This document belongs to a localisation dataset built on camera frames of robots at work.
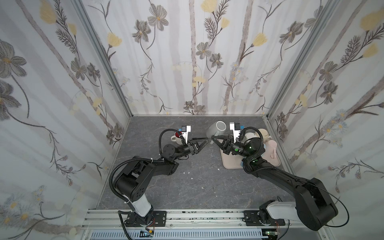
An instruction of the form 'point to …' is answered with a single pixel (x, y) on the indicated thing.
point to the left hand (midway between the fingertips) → (205, 139)
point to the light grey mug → (217, 128)
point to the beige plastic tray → (231, 161)
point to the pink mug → (271, 147)
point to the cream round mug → (265, 135)
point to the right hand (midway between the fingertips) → (212, 137)
